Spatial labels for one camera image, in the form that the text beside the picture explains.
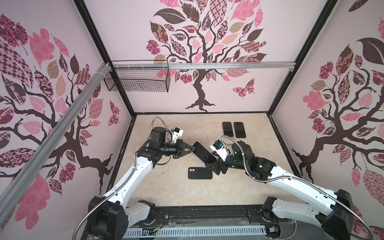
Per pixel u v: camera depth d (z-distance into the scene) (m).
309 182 0.45
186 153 0.69
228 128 1.11
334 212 0.39
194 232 0.70
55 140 0.53
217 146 0.61
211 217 0.74
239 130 1.08
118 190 0.42
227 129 1.11
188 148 0.71
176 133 0.71
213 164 0.62
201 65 0.93
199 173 0.87
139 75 0.95
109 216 0.39
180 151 0.66
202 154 0.74
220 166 0.62
